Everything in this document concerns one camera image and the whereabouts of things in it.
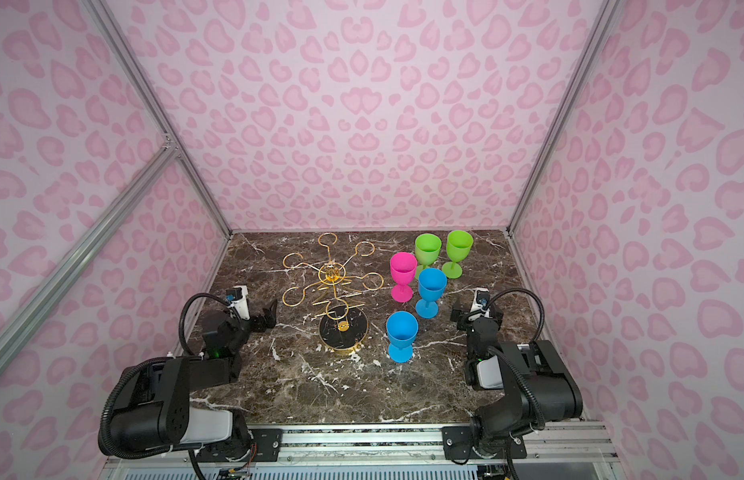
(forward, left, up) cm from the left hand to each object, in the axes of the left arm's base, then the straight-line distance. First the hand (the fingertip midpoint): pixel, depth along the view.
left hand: (263, 297), depth 89 cm
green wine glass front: (+14, -60, +4) cm, 62 cm away
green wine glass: (+13, -50, +5) cm, 52 cm away
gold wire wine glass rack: (-5, -24, -6) cm, 25 cm away
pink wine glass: (+7, -42, +4) cm, 43 cm away
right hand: (-1, -63, 0) cm, 64 cm away
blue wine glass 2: (-10, -41, -2) cm, 42 cm away
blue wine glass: (+4, -51, -1) cm, 51 cm away
